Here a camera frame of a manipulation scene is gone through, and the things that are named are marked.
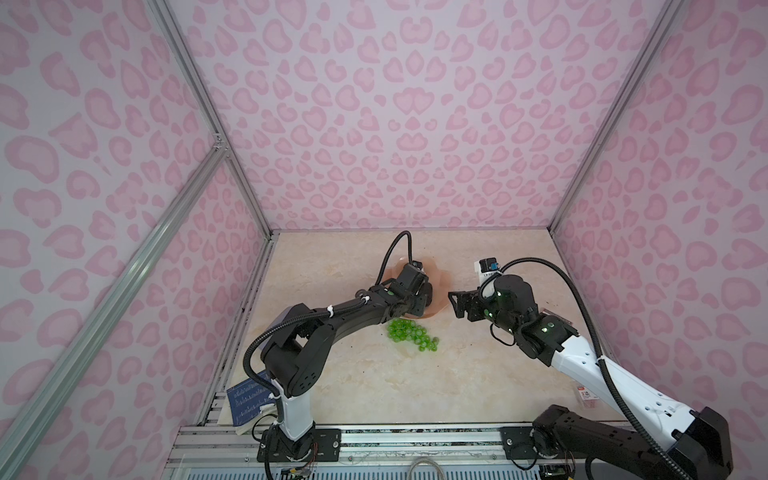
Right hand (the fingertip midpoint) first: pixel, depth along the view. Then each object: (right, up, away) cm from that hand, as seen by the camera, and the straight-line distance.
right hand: (463, 290), depth 77 cm
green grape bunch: (-15, -13, +12) cm, 23 cm away
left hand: (-10, -3, +14) cm, 17 cm away
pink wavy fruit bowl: (-3, +2, +25) cm, 25 cm away
